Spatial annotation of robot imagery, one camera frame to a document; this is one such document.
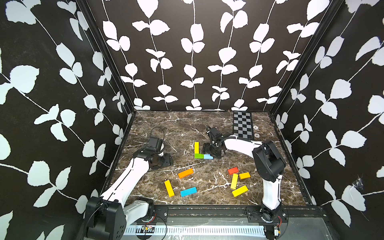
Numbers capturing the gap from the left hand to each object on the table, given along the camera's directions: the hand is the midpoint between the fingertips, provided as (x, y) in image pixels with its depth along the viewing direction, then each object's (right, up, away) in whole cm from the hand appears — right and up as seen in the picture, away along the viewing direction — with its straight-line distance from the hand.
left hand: (169, 160), depth 83 cm
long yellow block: (0, -15, -1) cm, 15 cm away
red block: (+38, -8, +7) cm, 39 cm away
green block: (+17, 0, +12) cm, 21 cm away
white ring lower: (+59, +13, +24) cm, 65 cm away
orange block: (+8, -9, +5) cm, 13 cm away
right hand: (+20, +2, +11) cm, 23 cm away
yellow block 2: (+37, -12, +1) cm, 39 cm away
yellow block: (+15, +5, +15) cm, 22 cm away
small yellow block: (+44, -10, +3) cm, 45 cm away
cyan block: (+11, -17, -2) cm, 20 cm away
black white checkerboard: (+50, +20, +28) cm, 61 cm away
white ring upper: (+60, +18, +28) cm, 69 cm away
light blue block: (+22, 0, +9) cm, 24 cm away
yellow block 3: (+40, -17, -1) cm, 43 cm away
